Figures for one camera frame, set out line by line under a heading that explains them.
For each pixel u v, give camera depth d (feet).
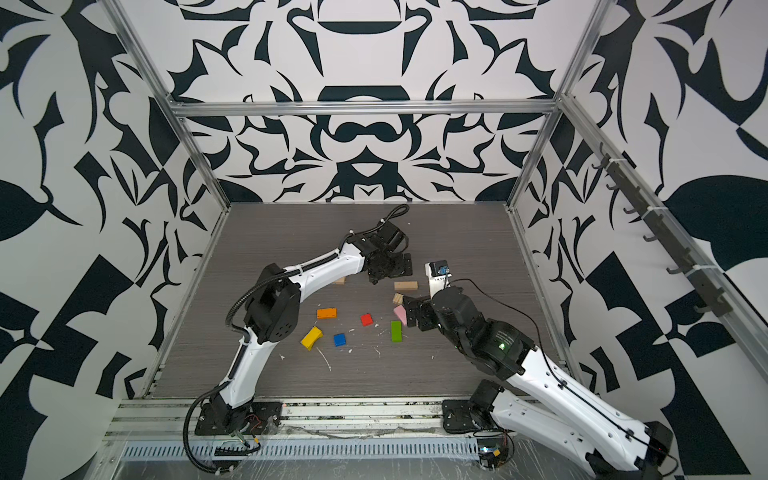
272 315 1.79
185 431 2.27
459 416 2.43
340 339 2.87
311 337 2.79
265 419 2.43
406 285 3.15
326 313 2.93
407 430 2.39
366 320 3.00
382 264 2.29
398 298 3.08
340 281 2.15
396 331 2.88
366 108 2.98
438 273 1.97
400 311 3.02
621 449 1.32
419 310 2.02
